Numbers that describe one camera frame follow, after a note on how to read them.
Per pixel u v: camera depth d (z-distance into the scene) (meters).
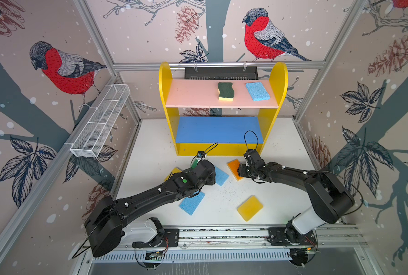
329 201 0.45
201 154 0.71
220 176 0.92
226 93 0.73
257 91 0.75
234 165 0.95
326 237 0.75
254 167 0.71
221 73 0.94
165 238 0.73
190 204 0.82
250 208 0.82
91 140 0.71
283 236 0.73
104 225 0.40
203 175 0.60
